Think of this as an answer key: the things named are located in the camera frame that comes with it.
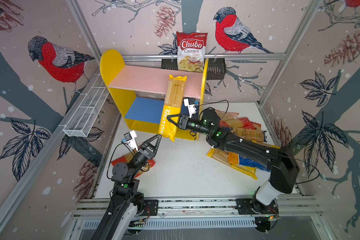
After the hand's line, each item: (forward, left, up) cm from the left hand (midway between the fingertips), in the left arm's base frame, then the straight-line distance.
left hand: (160, 138), depth 60 cm
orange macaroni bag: (+38, -43, -31) cm, 65 cm away
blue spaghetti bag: (+18, -55, -26) cm, 64 cm away
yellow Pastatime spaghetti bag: (+7, -34, -33) cm, 47 cm away
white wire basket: (+12, +41, -5) cm, 43 cm away
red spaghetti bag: (+29, -51, -28) cm, 65 cm away
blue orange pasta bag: (+3, -39, -27) cm, 47 cm away
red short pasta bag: (+29, -62, -32) cm, 76 cm away
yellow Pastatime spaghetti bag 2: (+15, -64, -33) cm, 73 cm away
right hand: (+8, -1, 0) cm, 8 cm away
